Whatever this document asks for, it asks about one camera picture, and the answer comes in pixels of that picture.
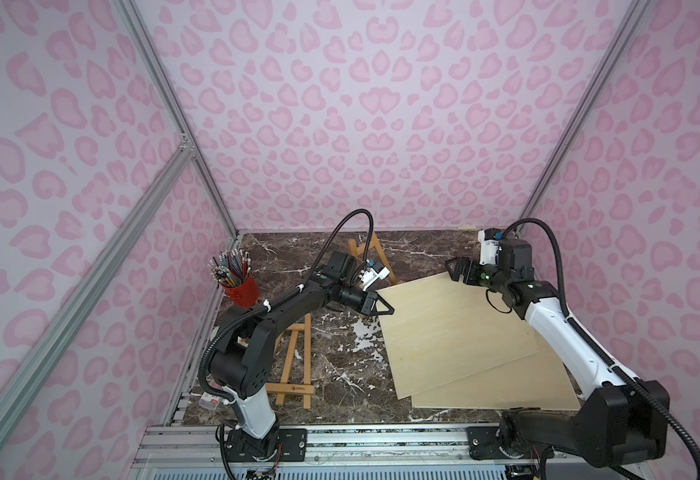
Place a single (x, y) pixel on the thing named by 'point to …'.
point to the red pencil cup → (246, 294)
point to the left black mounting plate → (287, 445)
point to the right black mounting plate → (483, 444)
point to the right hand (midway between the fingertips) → (461, 264)
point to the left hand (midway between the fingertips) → (391, 313)
